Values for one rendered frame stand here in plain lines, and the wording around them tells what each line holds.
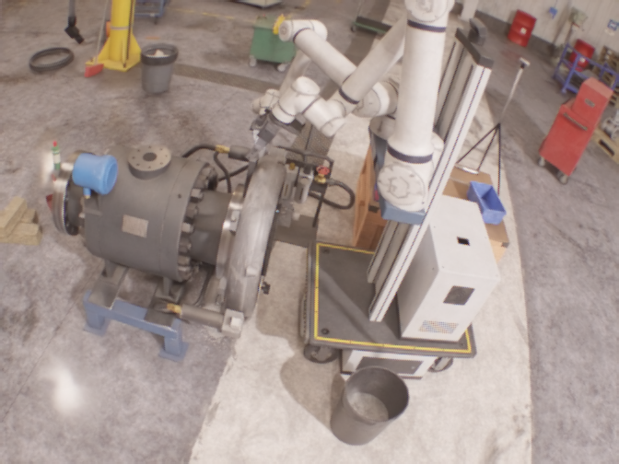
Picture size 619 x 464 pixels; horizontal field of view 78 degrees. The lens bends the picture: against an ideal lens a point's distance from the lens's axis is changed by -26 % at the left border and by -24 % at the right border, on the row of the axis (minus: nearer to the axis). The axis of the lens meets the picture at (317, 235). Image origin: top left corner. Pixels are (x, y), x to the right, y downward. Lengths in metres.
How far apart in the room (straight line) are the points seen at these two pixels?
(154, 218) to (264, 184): 0.50
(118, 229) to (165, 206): 0.26
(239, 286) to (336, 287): 0.72
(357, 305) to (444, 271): 0.60
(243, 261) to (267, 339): 0.83
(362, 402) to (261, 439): 0.54
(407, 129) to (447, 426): 1.74
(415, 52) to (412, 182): 0.42
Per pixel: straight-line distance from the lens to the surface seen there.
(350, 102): 1.68
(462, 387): 2.88
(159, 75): 4.69
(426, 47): 1.37
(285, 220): 2.21
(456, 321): 2.43
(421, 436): 2.61
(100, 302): 2.47
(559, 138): 5.46
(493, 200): 3.38
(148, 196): 2.11
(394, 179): 1.52
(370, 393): 2.46
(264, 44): 5.33
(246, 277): 1.97
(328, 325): 2.40
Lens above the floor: 2.18
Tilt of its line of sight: 41 degrees down
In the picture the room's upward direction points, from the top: 17 degrees clockwise
